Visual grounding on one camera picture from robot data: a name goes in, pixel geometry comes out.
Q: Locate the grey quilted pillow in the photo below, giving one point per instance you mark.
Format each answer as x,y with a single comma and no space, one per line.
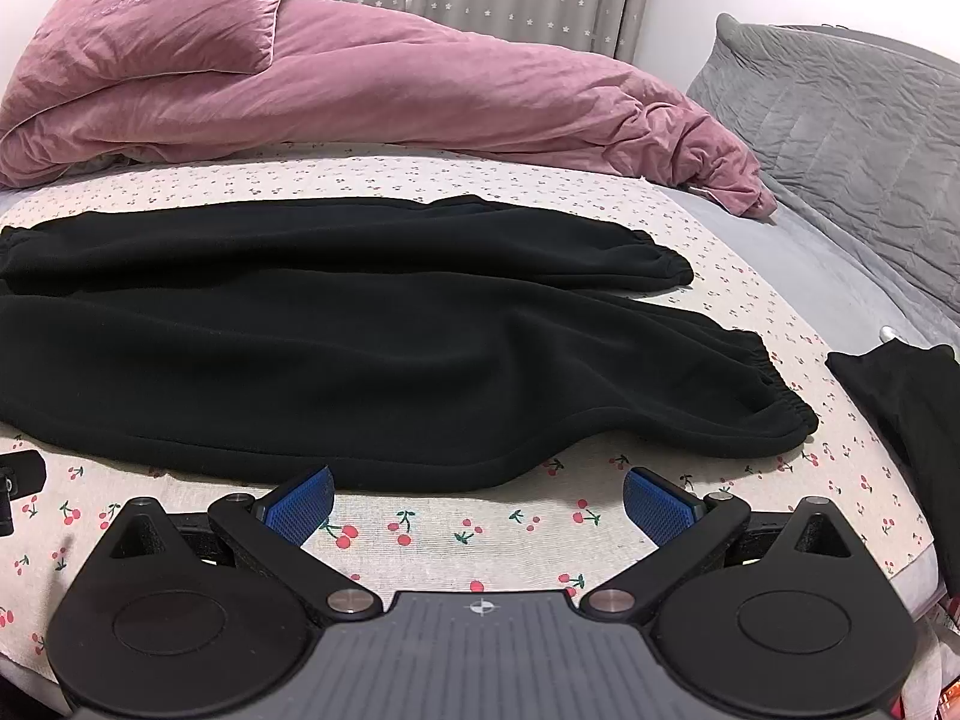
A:
857,132

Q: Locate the pink velvet duvet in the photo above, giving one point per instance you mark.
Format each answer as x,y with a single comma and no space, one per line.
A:
345,73

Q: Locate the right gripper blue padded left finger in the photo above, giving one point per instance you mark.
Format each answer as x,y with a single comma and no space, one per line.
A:
299,507

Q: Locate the black garment at right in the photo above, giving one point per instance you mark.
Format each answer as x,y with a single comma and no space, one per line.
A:
910,395

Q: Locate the black fleece pants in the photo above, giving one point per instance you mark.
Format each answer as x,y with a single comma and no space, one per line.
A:
409,347

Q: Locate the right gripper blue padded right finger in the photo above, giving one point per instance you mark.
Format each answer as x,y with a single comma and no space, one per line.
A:
660,509

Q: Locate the pink velvet pillow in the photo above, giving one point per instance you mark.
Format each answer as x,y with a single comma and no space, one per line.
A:
81,45

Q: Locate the grey bed sheet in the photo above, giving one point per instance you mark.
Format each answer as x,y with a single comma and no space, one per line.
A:
828,287

